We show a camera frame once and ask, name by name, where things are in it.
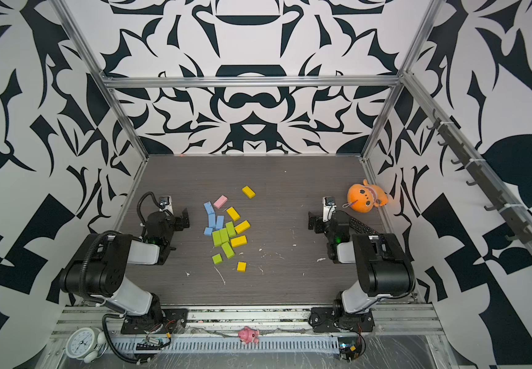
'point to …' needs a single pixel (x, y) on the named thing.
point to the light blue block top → (209, 207)
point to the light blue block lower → (211, 220)
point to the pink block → (221, 201)
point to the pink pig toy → (249, 335)
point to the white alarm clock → (86, 344)
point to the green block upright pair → (223, 236)
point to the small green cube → (217, 258)
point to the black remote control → (362, 227)
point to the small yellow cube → (241, 267)
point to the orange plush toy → (363, 198)
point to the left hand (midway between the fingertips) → (170, 207)
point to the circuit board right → (350, 347)
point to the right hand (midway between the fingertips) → (322, 208)
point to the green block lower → (228, 250)
